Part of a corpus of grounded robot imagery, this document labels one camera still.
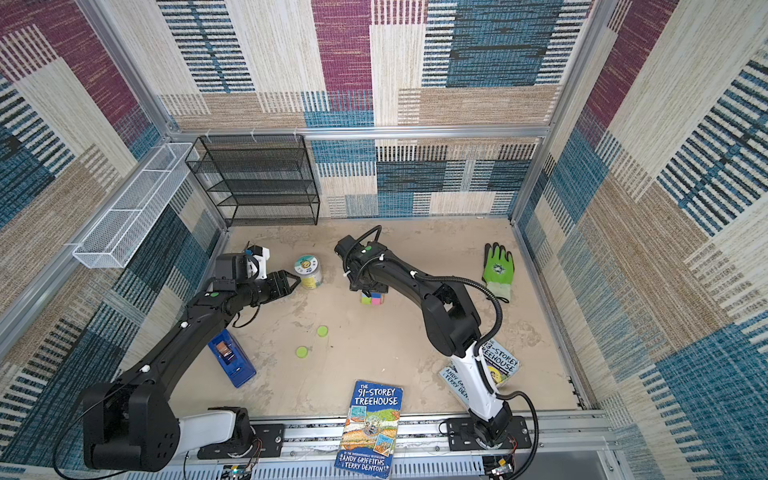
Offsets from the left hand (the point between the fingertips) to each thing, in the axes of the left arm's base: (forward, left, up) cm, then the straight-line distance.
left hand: (292, 277), depth 84 cm
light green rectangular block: (+1, -20, -15) cm, 25 cm away
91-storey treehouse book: (-35, -22, -14) cm, 44 cm away
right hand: (+2, -21, -9) cm, 23 cm away
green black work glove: (+12, -65, -15) cm, 67 cm away
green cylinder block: (-8, -7, -16) cm, 20 cm away
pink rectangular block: (+1, -23, -15) cm, 27 cm away
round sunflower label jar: (+9, -2, -9) cm, 13 cm away
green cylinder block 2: (-15, -2, -16) cm, 22 cm away
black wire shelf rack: (+42, +20, +1) cm, 46 cm away
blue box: (-20, +13, -11) cm, 27 cm away
